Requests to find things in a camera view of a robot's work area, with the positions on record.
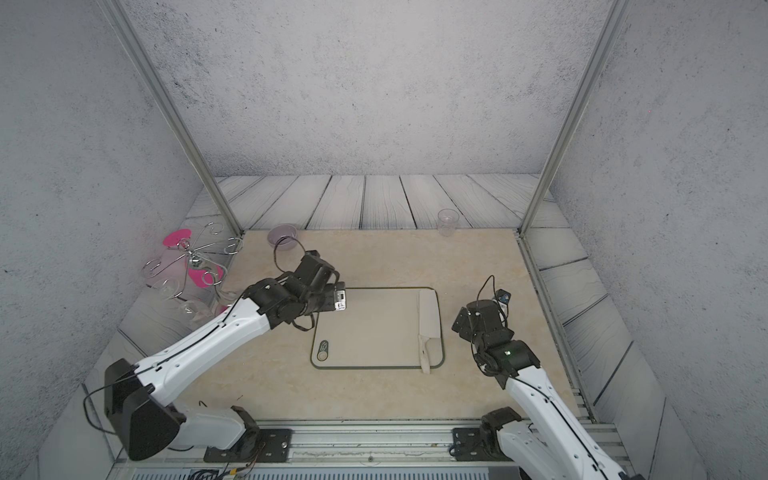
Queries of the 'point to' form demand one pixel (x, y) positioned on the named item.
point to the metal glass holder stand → (204, 254)
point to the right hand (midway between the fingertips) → (478, 319)
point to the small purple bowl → (283, 229)
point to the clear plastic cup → (447, 219)
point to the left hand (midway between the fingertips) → (337, 297)
